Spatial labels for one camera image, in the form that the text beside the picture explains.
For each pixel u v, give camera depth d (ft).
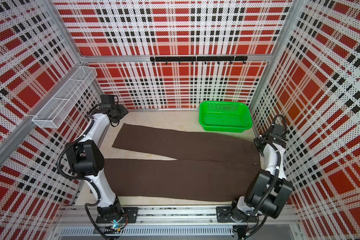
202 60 3.06
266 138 1.97
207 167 2.98
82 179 2.38
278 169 1.43
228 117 3.90
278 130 2.10
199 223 2.36
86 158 1.67
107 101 2.41
